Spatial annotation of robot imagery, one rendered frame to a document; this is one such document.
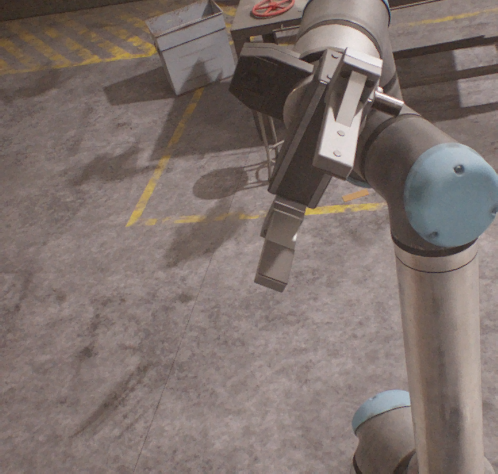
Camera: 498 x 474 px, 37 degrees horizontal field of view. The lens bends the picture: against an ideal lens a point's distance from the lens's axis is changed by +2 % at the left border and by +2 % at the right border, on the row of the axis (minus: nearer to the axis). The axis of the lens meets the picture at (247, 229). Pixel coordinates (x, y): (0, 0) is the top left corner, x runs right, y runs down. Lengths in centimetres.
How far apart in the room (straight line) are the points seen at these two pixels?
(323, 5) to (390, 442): 68
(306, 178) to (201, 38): 574
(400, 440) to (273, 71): 68
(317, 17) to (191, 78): 573
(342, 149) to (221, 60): 597
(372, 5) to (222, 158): 467
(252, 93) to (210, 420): 303
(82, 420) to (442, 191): 336
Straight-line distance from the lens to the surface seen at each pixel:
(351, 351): 372
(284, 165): 64
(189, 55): 638
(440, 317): 82
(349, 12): 74
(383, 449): 119
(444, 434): 97
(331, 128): 53
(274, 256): 61
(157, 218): 501
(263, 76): 67
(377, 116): 79
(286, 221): 64
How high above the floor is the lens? 275
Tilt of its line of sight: 36 degrees down
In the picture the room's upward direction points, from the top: 17 degrees counter-clockwise
